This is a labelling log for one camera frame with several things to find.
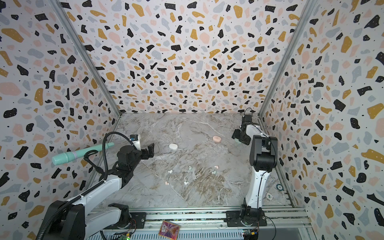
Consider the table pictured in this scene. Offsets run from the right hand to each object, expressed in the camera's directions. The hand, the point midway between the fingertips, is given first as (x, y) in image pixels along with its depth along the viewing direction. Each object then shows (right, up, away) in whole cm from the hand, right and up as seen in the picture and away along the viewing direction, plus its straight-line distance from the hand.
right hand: (239, 135), depth 104 cm
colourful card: (-42, -43, -34) cm, 69 cm away
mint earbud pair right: (-19, -22, -14) cm, 32 cm away
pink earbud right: (-17, -19, -11) cm, 28 cm away
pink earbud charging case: (-16, -3, +2) cm, 16 cm away
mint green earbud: (-34, -20, -12) cm, 41 cm away
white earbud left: (-45, -21, -14) cm, 52 cm away
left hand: (-57, -3, -19) cm, 60 cm away
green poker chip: (+18, -29, -18) cm, 39 cm away
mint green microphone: (-82, -7, -45) cm, 93 cm away
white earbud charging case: (-46, -8, -3) cm, 46 cm away
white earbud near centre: (-35, -27, -18) cm, 48 cm away
